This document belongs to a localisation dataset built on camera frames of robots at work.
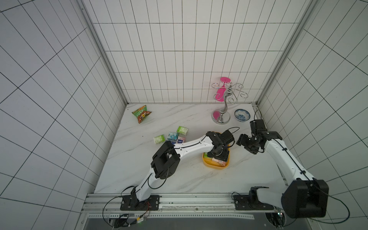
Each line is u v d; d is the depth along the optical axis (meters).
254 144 0.68
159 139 0.95
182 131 1.00
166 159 0.53
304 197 0.39
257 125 0.65
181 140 0.95
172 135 0.97
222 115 1.09
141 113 1.07
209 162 0.84
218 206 0.73
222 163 0.83
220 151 0.72
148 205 0.71
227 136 0.67
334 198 0.36
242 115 1.10
